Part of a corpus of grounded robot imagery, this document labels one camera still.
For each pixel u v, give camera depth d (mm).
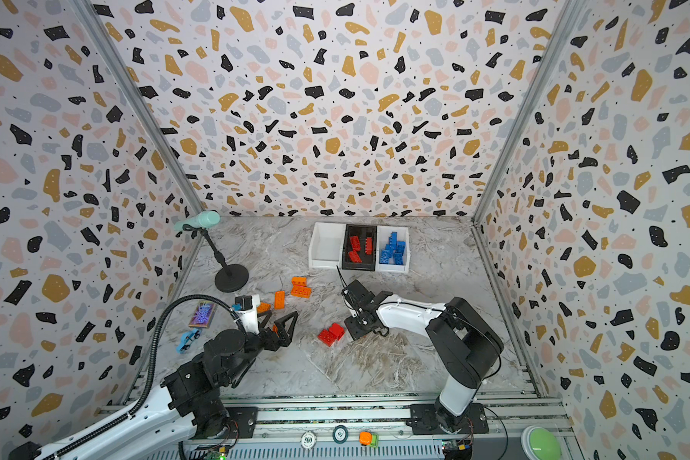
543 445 706
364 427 735
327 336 877
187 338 848
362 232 1199
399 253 1092
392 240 1092
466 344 467
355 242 1116
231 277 1010
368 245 1098
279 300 963
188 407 531
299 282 1002
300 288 974
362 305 715
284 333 664
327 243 1118
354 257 1069
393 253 1094
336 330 880
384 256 1061
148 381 507
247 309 640
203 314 916
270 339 655
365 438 699
